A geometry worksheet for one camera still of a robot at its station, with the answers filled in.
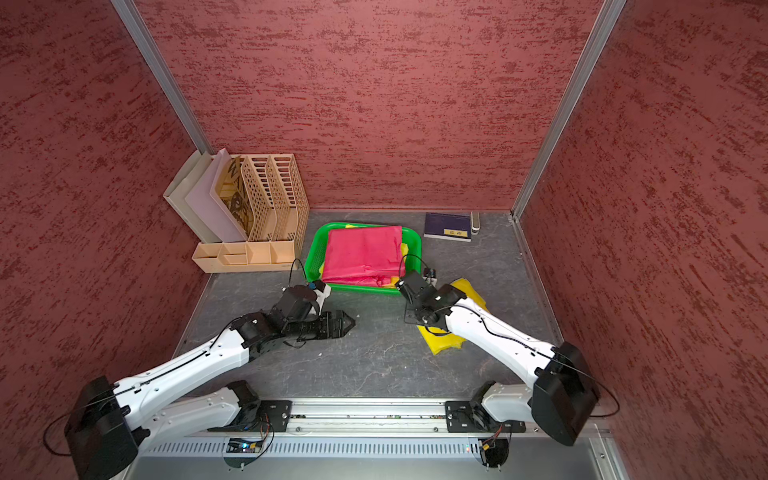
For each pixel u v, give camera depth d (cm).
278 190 110
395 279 92
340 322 70
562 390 40
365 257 92
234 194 99
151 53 77
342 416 76
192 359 48
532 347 44
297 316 62
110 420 39
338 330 69
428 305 57
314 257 97
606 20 72
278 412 75
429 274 73
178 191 85
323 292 74
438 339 87
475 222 113
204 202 88
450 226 114
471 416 65
